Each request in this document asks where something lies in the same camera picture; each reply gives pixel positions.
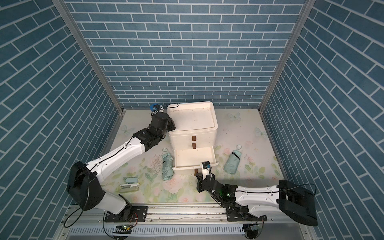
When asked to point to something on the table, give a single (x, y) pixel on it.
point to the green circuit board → (122, 229)
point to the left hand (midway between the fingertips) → (177, 121)
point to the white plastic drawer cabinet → (196, 125)
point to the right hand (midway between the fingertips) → (195, 177)
